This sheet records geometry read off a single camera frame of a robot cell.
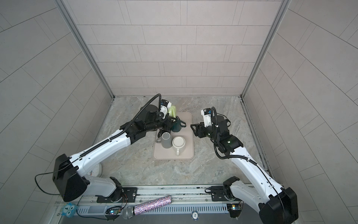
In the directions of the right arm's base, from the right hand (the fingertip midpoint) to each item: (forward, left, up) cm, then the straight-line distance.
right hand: (195, 124), depth 76 cm
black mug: (+2, +18, -10) cm, 21 cm away
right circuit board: (-37, -16, -22) cm, 46 cm away
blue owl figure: (-33, +63, -16) cm, 73 cm away
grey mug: (-2, +18, -12) cm, 21 cm away
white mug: (-3, +10, -12) cm, 16 cm away
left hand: (+2, +8, +4) cm, 10 cm away
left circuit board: (-35, +41, -16) cm, 56 cm away
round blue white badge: (-38, +3, -20) cm, 43 cm away
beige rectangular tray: (+7, +4, -19) cm, 21 cm away
